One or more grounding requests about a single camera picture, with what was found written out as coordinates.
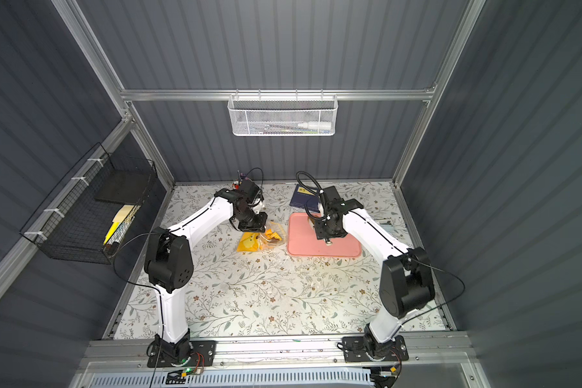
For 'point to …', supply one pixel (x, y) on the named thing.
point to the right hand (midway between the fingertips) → (326, 231)
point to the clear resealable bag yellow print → (254, 242)
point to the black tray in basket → (124, 186)
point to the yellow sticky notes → (120, 217)
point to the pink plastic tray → (301, 240)
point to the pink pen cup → (243, 175)
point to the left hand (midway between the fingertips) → (267, 231)
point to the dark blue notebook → (300, 196)
